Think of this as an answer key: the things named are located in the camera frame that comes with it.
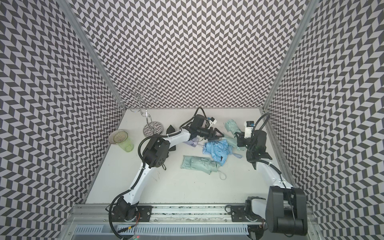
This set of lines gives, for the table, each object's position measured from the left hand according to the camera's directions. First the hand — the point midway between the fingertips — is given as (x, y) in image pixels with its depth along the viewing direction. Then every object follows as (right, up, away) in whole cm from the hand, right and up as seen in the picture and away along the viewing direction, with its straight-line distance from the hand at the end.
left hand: (221, 137), depth 94 cm
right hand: (+9, +2, -7) cm, 12 cm away
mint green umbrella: (-11, -15, -9) cm, 21 cm away
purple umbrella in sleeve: (-18, -3, +1) cm, 18 cm away
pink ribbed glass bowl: (-72, 0, +11) cm, 73 cm away
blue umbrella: (-2, -7, -6) cm, 9 cm away
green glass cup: (-60, -5, 0) cm, 60 cm away
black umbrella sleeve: (-34, +4, +7) cm, 35 cm away
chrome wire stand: (-49, +22, -11) cm, 55 cm away
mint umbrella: (+5, +8, -3) cm, 10 cm away
